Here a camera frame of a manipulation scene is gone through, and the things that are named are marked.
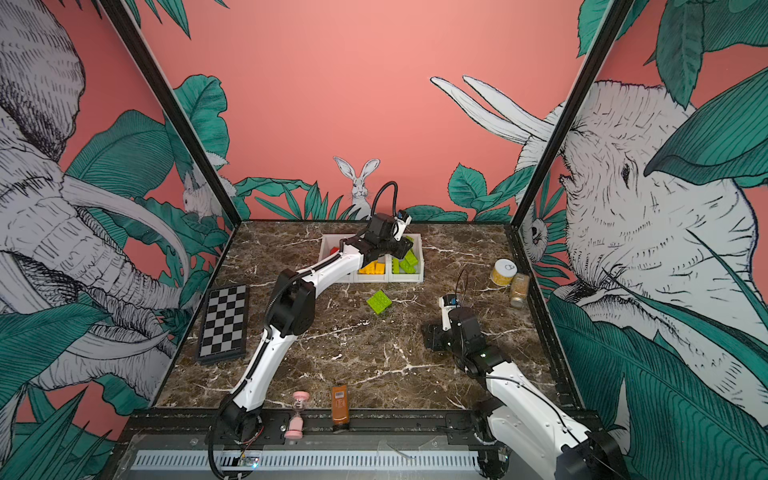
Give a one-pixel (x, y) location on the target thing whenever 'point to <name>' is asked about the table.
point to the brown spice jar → (520, 290)
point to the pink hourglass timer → (296, 423)
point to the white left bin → (328, 241)
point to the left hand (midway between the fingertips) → (413, 236)
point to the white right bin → (409, 277)
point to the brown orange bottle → (340, 406)
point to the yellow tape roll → (503, 272)
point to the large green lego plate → (379, 302)
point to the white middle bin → (374, 278)
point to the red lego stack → (334, 250)
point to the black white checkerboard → (224, 330)
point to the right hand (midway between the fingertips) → (429, 323)
